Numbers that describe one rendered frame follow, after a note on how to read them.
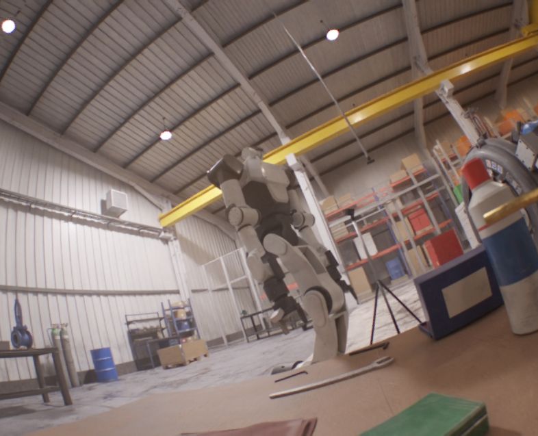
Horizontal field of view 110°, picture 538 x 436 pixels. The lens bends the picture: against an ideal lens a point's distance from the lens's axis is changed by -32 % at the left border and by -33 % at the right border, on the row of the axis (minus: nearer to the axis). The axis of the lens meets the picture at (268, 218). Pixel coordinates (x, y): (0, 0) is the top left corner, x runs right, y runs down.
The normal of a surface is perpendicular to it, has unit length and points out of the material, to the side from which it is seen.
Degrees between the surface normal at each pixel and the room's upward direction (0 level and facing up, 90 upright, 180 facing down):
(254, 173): 85
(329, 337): 115
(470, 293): 103
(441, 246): 90
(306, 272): 90
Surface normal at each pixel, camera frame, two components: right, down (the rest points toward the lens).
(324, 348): -0.67, -0.04
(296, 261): -0.45, 0.33
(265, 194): 0.05, -0.22
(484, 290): -0.23, -0.02
